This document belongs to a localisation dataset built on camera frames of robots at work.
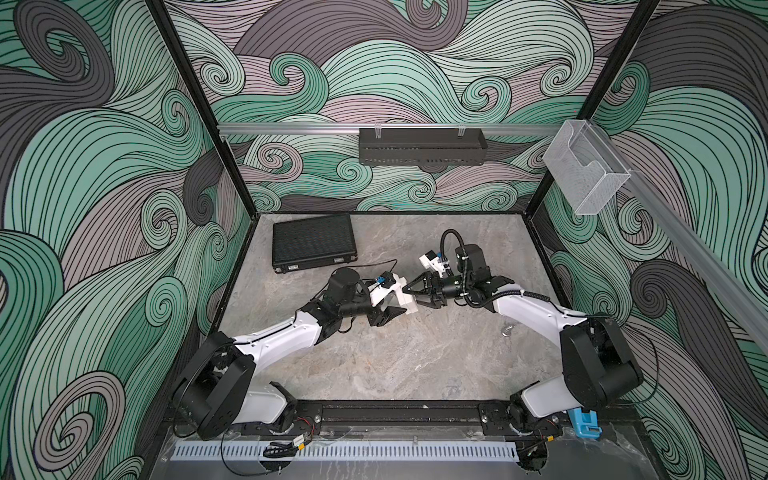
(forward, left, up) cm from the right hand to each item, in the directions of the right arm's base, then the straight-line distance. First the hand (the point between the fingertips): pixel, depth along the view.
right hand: (405, 299), depth 77 cm
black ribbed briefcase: (+30, +31, -12) cm, 44 cm away
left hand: (+2, +1, -1) cm, 2 cm away
